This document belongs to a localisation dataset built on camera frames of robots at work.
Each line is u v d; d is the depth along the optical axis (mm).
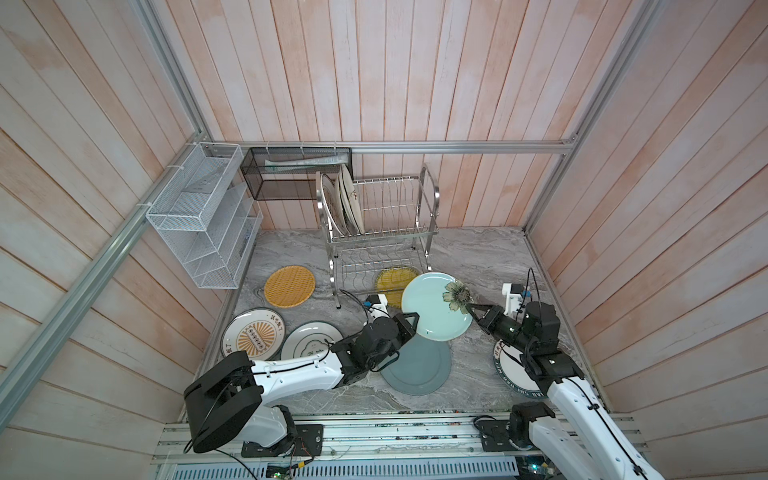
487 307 725
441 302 796
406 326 683
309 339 922
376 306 728
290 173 1030
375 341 576
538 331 582
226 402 419
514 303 710
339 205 717
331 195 818
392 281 1010
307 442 733
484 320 688
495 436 733
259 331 928
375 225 1204
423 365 854
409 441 746
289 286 1036
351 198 870
